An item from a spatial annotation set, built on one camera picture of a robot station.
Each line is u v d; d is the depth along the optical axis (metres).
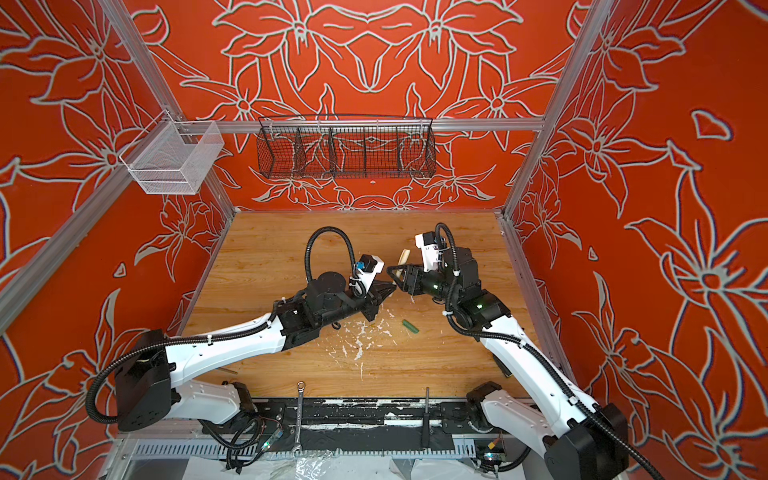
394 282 0.69
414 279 0.63
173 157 0.92
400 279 0.69
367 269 0.61
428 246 0.65
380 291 0.65
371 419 0.74
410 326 0.88
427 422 0.71
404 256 0.67
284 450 0.70
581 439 0.37
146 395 0.40
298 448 0.70
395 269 0.68
